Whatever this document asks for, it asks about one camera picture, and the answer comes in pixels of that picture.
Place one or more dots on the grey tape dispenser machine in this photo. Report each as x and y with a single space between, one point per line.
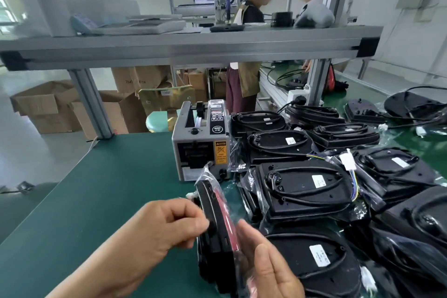
192 151

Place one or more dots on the person's right hand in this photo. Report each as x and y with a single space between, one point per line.
276 273

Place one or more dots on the grey metal shelf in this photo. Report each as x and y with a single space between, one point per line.
195 46

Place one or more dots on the black cup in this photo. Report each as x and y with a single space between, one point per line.
281 19

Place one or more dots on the group of bagged black lamps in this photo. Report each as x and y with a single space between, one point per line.
314 182

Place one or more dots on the white flat scale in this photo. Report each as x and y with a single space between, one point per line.
143 27

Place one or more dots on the unbagged black lamps with cables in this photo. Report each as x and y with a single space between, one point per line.
412 104

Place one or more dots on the green round stool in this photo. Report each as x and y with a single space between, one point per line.
159 122

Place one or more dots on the person's left hand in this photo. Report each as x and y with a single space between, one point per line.
157 235

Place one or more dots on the white handset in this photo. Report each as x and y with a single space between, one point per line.
82 25

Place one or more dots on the metal floor bracket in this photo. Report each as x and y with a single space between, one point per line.
24 187

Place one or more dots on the white box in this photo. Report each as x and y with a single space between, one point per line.
108 9

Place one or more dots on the black phone on shelf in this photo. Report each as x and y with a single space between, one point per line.
227 27

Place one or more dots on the white power socket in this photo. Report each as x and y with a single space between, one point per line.
297 98

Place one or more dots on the window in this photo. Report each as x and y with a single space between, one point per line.
5 15

